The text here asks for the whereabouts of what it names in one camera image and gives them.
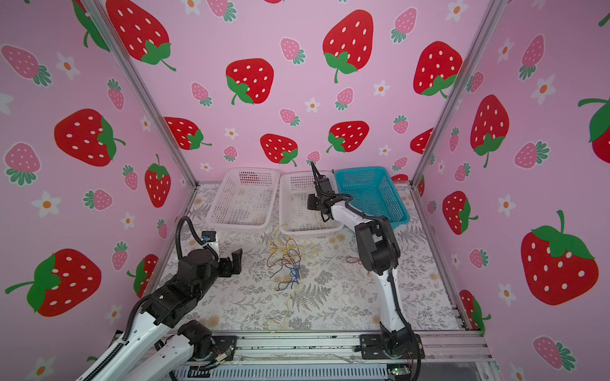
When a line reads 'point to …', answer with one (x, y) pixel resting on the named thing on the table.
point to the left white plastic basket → (247, 198)
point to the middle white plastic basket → (295, 217)
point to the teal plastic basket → (372, 193)
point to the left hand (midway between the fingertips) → (229, 249)
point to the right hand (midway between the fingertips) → (311, 198)
